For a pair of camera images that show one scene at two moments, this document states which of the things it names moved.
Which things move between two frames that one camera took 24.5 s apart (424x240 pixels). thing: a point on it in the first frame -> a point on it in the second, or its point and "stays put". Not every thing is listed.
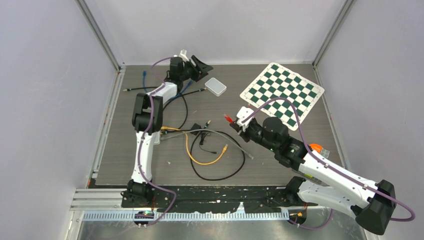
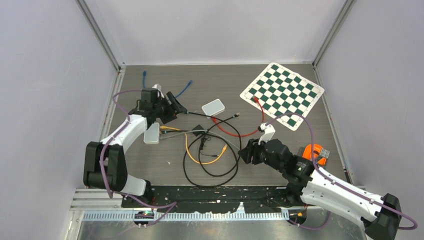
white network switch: (215, 87) -> (213, 107)
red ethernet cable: (228, 119) -> (255, 99)
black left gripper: (200, 70) -> (174, 109)
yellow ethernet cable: (166, 128) stays put
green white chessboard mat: (276, 81) stays put
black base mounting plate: (252, 198) stays put
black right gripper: (240, 131) -> (251, 149)
